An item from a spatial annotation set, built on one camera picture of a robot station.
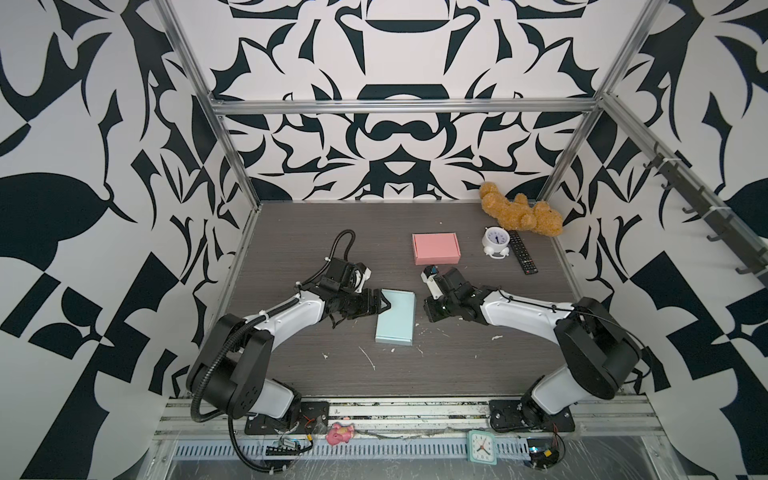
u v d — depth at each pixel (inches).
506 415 29.3
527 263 40.1
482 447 27.1
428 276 32.7
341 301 28.7
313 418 28.9
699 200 23.5
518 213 41.5
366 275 33.1
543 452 28.0
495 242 41.3
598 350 17.7
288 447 28.6
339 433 27.6
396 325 33.6
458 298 27.5
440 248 40.2
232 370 17.0
